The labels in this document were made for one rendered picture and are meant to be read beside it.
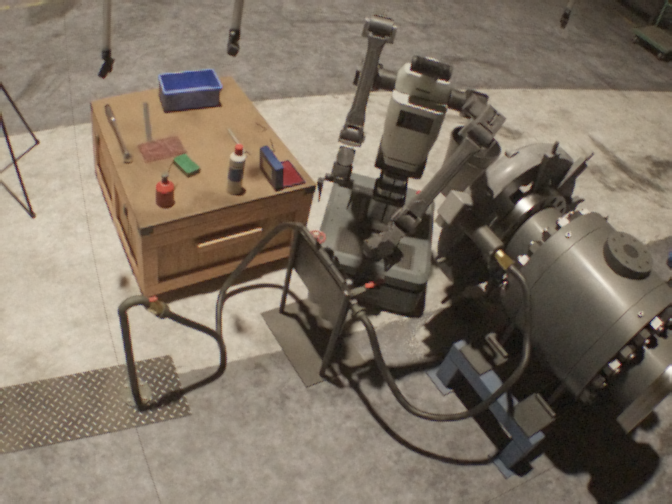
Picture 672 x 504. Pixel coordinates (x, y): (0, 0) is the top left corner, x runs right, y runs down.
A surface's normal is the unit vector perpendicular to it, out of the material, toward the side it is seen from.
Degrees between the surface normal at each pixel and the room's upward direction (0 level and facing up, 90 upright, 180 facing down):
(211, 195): 0
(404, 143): 90
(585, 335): 68
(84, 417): 0
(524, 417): 0
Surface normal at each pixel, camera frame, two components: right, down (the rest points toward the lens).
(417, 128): -0.16, 0.66
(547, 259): -0.53, -0.25
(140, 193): 0.20, -0.70
